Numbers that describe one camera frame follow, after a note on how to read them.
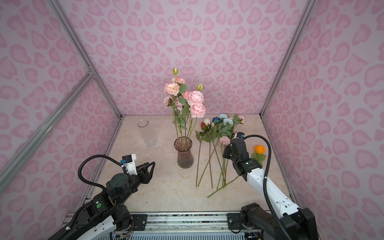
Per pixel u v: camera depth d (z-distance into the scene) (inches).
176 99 27.4
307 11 27.8
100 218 20.1
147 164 26.8
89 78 34.6
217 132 41.6
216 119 43.5
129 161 24.4
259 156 36.6
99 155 21.0
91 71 35.8
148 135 38.9
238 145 23.9
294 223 15.3
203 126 42.2
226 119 42.2
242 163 23.0
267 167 21.2
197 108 25.8
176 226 28.5
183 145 33.0
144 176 24.7
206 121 42.0
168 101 31.4
